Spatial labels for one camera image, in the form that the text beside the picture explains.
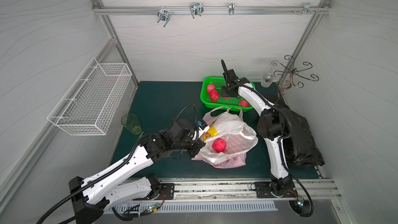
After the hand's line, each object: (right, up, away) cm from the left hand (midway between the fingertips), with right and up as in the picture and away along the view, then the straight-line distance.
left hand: (204, 145), depth 67 cm
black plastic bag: (+47, -3, +6) cm, 48 cm away
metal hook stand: (+50, +35, +16) cm, 63 cm away
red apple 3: (+7, +23, +37) cm, 44 cm away
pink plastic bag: (+17, -11, +9) cm, 22 cm away
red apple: (+8, -5, +15) cm, 17 cm away
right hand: (+15, +25, +32) cm, 43 cm away
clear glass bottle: (+40, +32, +28) cm, 58 cm away
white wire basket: (-52, +17, +1) cm, 55 cm away
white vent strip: (-33, -31, +4) cm, 46 cm away
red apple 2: (+5, +28, +43) cm, 52 cm away
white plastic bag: (+11, +4, 0) cm, 12 cm away
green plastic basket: (+17, +17, +31) cm, 39 cm away
